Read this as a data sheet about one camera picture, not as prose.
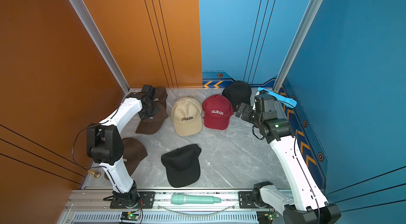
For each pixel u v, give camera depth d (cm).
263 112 50
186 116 94
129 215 71
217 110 97
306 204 36
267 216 70
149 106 75
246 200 72
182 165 80
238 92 109
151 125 92
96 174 80
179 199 71
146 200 74
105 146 50
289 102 81
